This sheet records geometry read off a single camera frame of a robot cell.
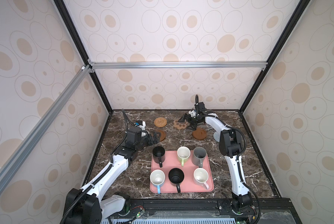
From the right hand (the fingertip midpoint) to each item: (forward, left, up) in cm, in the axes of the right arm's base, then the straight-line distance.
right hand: (182, 123), depth 103 cm
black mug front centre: (-37, +6, -5) cm, 38 cm away
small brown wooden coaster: (-7, +15, -5) cm, 17 cm away
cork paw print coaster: (+3, +1, -6) cm, 7 cm away
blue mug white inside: (-38, +17, -5) cm, 42 cm away
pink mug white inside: (-38, -9, -4) cm, 39 cm away
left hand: (-19, +16, +15) cm, 29 cm away
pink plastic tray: (-39, -3, -4) cm, 39 cm away
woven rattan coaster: (+7, +17, -7) cm, 19 cm away
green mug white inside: (-24, +1, -2) cm, 24 cm away
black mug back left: (-24, +17, -3) cm, 29 cm away
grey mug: (-25, -10, -1) cm, 27 cm away
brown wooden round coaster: (-5, -13, -7) cm, 16 cm away
